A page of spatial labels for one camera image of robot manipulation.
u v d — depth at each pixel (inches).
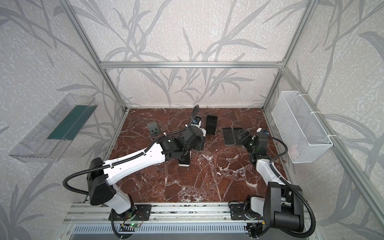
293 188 16.3
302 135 24.3
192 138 21.9
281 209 16.1
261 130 31.7
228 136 40.3
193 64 38.6
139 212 28.5
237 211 29.0
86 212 29.7
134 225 27.7
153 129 40.1
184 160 37.7
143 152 18.7
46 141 25.2
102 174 16.6
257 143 26.9
